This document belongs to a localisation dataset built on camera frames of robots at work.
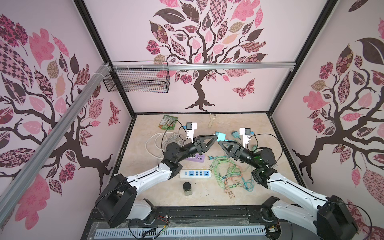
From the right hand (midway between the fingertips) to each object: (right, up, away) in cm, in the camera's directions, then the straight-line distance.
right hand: (221, 142), depth 63 cm
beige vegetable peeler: (+2, +12, +54) cm, 55 cm away
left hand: (-1, +1, 0) cm, 2 cm away
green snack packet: (-34, +11, +51) cm, 62 cm away
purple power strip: (-10, -13, +29) cm, 33 cm away
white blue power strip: (-11, -21, +22) cm, 32 cm away
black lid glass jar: (-15, -24, +11) cm, 31 cm away
